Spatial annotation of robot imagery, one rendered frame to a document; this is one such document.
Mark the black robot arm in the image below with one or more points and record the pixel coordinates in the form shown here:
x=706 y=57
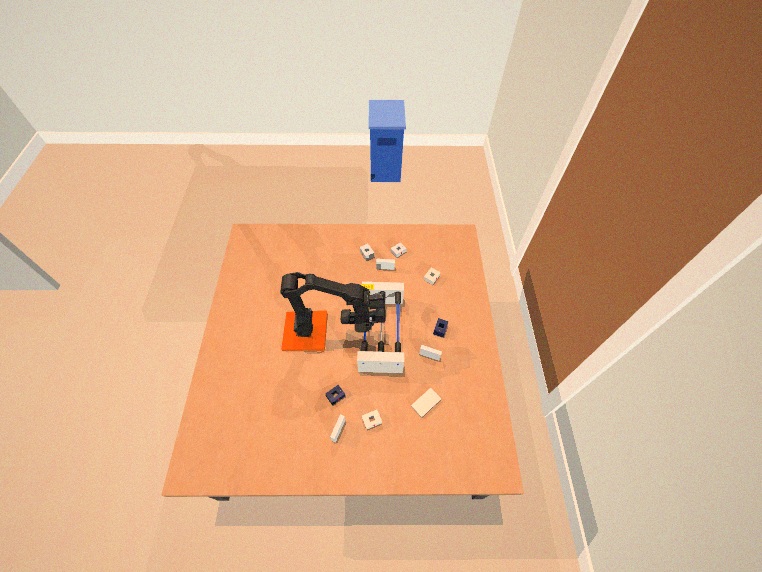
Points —
x=353 y=294

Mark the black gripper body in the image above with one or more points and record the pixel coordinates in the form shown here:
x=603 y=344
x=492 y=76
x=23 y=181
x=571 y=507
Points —
x=379 y=315

